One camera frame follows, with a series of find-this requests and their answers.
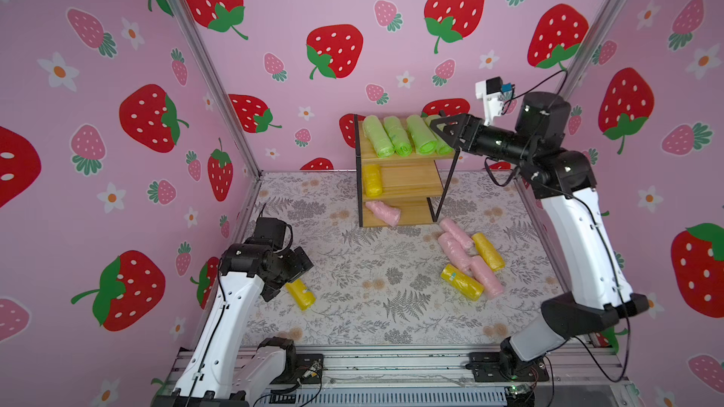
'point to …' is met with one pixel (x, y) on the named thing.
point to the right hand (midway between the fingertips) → (446, 127)
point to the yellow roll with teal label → (462, 283)
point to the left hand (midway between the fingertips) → (299, 271)
